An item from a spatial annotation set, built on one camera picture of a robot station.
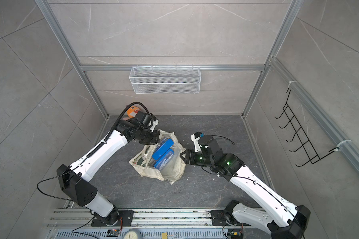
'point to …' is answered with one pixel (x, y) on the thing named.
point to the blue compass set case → (164, 145)
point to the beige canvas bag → (142, 161)
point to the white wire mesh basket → (165, 80)
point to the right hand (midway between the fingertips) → (184, 156)
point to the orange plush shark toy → (132, 111)
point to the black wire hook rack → (309, 151)
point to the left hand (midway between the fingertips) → (162, 138)
